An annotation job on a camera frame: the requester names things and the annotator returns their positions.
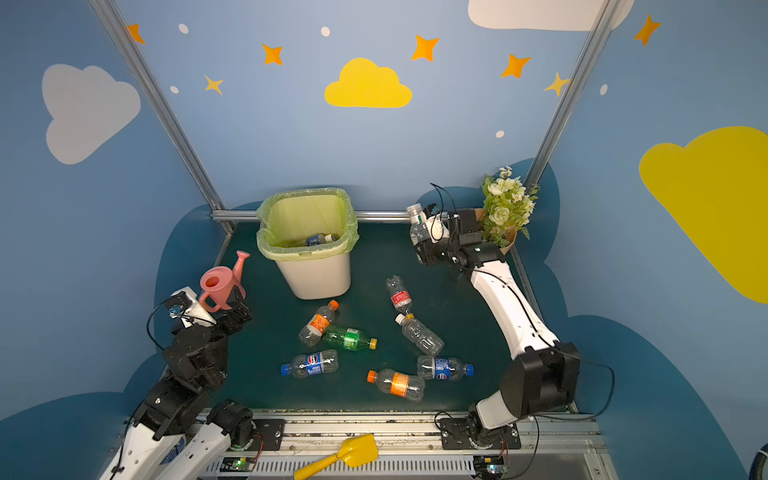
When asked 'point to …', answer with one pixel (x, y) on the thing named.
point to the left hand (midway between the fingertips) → (224, 296)
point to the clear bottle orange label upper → (311, 333)
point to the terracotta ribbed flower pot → (511, 233)
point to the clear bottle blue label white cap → (320, 239)
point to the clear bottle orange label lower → (398, 384)
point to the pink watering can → (222, 285)
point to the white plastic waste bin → (321, 278)
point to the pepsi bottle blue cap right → (430, 367)
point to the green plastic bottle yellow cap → (352, 339)
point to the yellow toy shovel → (355, 451)
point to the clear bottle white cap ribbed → (423, 338)
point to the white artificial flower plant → (507, 204)
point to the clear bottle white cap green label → (419, 224)
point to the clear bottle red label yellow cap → (400, 297)
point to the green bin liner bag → (287, 218)
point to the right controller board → (490, 467)
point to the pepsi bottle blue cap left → (311, 364)
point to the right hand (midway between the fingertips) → (427, 240)
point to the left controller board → (237, 464)
